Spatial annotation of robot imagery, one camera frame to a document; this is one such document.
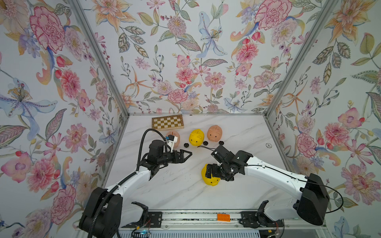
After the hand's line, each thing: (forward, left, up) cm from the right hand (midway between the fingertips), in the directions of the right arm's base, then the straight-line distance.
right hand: (211, 174), depth 79 cm
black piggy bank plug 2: (+27, +2, -10) cm, 29 cm away
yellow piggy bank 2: (-2, -1, -3) cm, 4 cm away
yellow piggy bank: (+25, +8, 0) cm, 26 cm away
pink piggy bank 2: (+28, -4, -1) cm, 29 cm away
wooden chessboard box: (+43, +30, -7) cm, 53 cm away
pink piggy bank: (+27, +22, -1) cm, 35 cm away
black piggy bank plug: (+25, +15, -10) cm, 31 cm away
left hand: (+8, +12, +7) cm, 16 cm away
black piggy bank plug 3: (+27, -9, -10) cm, 30 cm away
